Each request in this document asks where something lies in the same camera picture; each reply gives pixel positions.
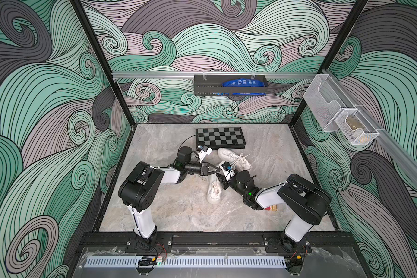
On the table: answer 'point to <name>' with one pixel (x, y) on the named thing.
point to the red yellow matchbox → (272, 208)
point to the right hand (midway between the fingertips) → (220, 168)
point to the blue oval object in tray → (243, 82)
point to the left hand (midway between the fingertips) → (219, 170)
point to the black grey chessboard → (231, 138)
